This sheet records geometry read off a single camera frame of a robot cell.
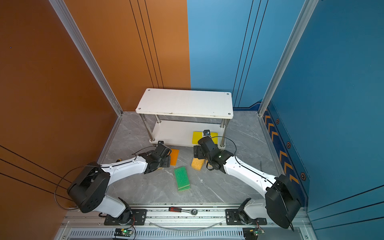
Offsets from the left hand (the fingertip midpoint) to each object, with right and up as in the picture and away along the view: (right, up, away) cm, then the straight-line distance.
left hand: (164, 158), depth 92 cm
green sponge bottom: (+13, -14, -11) cm, 22 cm away
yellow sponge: (+20, +13, +5) cm, 24 cm away
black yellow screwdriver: (-28, -1, 0) cm, 28 cm away
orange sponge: (+6, +1, 0) cm, 6 cm away
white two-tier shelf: (+9, +26, -19) cm, 33 cm away
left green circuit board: (-15, -31, -21) cm, 40 cm away
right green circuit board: (+46, -30, -22) cm, 59 cm away
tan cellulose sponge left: (+20, -3, -3) cm, 21 cm away
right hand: (+22, +8, -8) cm, 24 cm away
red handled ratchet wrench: (+18, -22, -18) cm, 34 cm away
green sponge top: (+11, -8, -9) cm, 17 cm away
